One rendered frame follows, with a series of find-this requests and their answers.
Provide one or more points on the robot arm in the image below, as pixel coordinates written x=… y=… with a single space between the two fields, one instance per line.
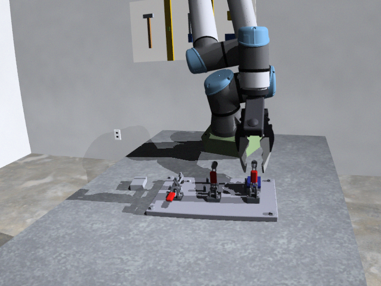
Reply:
x=223 y=87

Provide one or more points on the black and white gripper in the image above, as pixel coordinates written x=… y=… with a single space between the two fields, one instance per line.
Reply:
x=267 y=140

